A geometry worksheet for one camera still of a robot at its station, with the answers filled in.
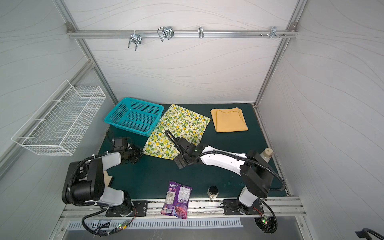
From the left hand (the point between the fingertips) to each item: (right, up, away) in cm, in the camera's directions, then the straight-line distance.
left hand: (147, 147), depth 95 cm
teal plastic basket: (-15, +21, +20) cm, 32 cm away
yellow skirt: (+56, +18, +15) cm, 61 cm away
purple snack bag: (+22, -22, -21) cm, 37 cm away
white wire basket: (-33, +14, -28) cm, 45 cm away
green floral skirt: (+22, +15, +14) cm, 30 cm away
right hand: (+26, 0, -10) cm, 28 cm away
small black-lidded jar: (+40, -16, -24) cm, 49 cm away
